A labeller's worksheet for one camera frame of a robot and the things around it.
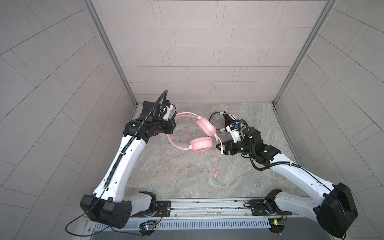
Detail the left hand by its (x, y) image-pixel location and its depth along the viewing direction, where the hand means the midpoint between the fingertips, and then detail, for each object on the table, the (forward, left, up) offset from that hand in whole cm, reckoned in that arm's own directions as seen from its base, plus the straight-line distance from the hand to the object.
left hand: (178, 122), depth 72 cm
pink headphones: (-14, -11, +3) cm, 18 cm away
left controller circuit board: (-40, +11, -22) cm, 47 cm away
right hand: (-7, -21, -11) cm, 25 cm away
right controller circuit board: (-39, -47, -27) cm, 66 cm away
